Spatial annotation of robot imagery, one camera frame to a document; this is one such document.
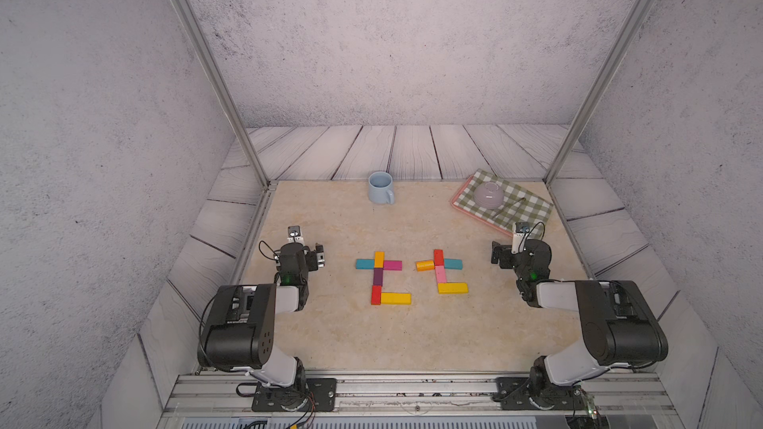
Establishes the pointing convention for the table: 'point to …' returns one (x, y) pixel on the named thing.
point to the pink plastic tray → (470, 214)
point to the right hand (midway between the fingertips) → (513, 240)
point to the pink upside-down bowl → (489, 196)
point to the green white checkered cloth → (519, 205)
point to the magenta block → (392, 265)
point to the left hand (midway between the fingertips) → (305, 244)
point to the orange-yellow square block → (379, 259)
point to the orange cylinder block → (424, 265)
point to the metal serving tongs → (522, 200)
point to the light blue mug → (381, 185)
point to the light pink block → (441, 274)
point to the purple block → (378, 274)
